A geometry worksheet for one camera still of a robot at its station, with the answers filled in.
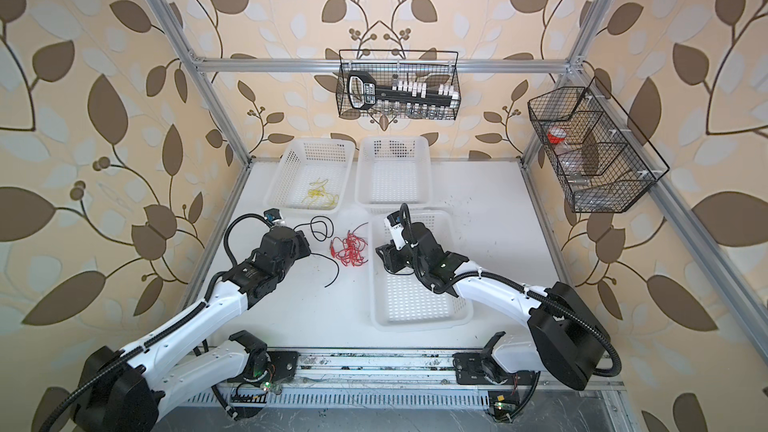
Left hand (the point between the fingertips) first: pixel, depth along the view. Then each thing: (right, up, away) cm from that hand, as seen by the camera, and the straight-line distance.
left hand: (303, 232), depth 83 cm
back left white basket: (-7, +17, +33) cm, 38 cm away
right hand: (+23, -5, 0) cm, 23 cm away
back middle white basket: (+25, +19, +34) cm, 47 cm away
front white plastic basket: (+28, -21, +2) cm, 35 cm away
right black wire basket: (+77, +19, -9) cm, 80 cm away
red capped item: (+70, +27, -2) cm, 75 cm away
